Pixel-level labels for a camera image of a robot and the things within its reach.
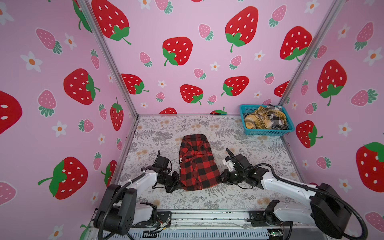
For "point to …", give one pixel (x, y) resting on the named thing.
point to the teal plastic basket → (247, 108)
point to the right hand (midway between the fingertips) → (216, 179)
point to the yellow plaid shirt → (262, 118)
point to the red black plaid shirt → (198, 166)
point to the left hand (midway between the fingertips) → (185, 185)
